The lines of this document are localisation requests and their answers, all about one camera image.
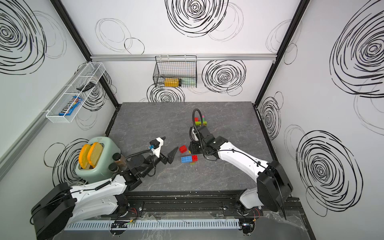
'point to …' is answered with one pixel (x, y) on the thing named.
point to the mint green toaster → (101, 172)
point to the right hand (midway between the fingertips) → (191, 147)
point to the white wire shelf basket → (95, 70)
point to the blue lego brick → (187, 159)
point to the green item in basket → (190, 81)
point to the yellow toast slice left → (83, 155)
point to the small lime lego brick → (192, 163)
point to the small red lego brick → (183, 149)
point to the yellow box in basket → (171, 82)
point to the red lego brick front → (195, 158)
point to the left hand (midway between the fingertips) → (170, 142)
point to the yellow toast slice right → (94, 154)
